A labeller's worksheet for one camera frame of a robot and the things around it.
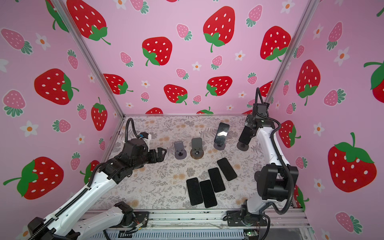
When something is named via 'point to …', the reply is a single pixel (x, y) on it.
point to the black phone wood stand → (208, 193)
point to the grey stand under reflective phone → (219, 147)
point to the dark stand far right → (242, 146)
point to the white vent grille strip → (179, 235)
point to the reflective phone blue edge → (221, 133)
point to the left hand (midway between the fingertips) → (160, 150)
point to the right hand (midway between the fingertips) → (259, 120)
